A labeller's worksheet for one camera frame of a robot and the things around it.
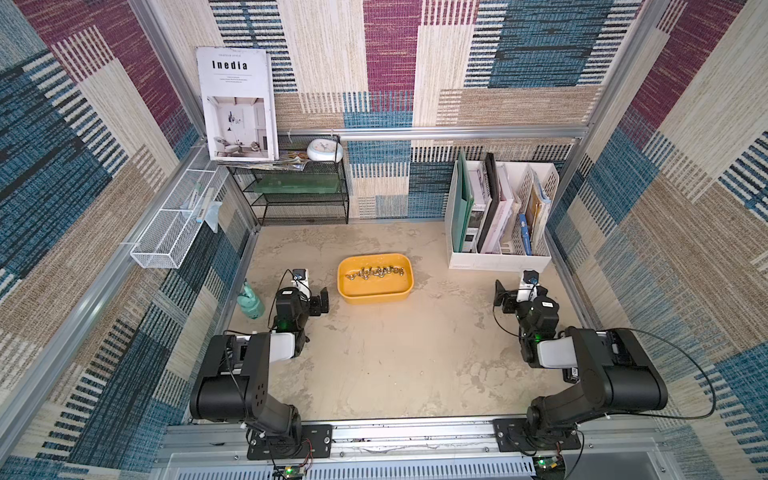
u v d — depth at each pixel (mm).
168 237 916
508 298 826
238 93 760
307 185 940
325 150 893
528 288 776
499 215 940
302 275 818
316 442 730
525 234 945
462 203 844
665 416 418
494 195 853
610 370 454
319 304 865
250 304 899
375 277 1049
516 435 738
